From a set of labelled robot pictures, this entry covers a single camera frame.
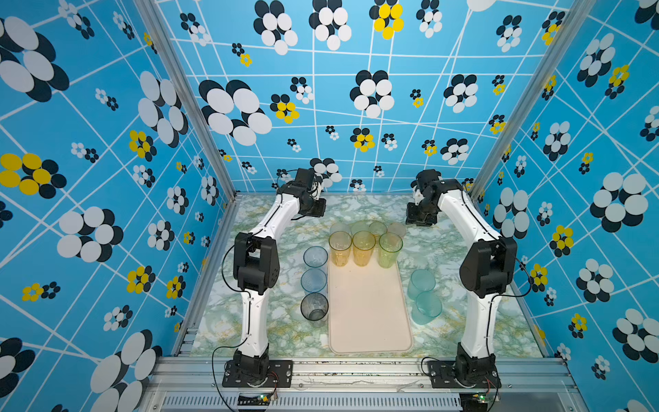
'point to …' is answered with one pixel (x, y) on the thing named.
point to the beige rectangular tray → (368, 312)
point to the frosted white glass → (340, 226)
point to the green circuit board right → (474, 402)
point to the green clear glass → (389, 246)
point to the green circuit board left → (262, 400)
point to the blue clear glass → (313, 280)
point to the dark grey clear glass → (314, 307)
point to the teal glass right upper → (421, 281)
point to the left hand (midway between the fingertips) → (325, 208)
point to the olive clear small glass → (377, 227)
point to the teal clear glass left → (315, 256)
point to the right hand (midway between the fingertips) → (415, 220)
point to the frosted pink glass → (397, 228)
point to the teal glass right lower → (426, 308)
